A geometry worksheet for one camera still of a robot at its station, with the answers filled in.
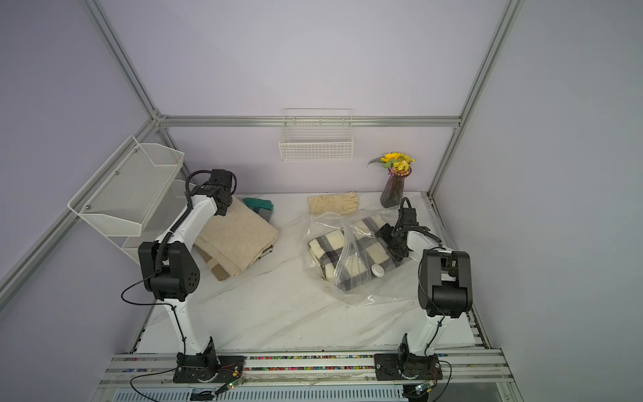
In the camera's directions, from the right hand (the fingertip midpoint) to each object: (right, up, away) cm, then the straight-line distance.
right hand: (384, 245), depth 98 cm
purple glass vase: (+6, +22, +10) cm, 25 cm away
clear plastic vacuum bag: (+3, -13, -7) cm, 15 cm away
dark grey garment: (-51, +13, +12) cm, 54 cm away
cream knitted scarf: (-57, +3, -7) cm, 58 cm away
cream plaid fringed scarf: (-14, -1, -18) cm, 23 cm away
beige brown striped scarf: (-62, -8, -10) cm, 63 cm away
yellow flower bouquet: (+6, +33, +1) cm, 33 cm away
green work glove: (-55, +18, +16) cm, 60 cm away
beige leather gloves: (-17, +18, +19) cm, 31 cm away
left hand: (-68, +15, -8) cm, 70 cm away
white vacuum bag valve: (-4, -8, -8) cm, 12 cm away
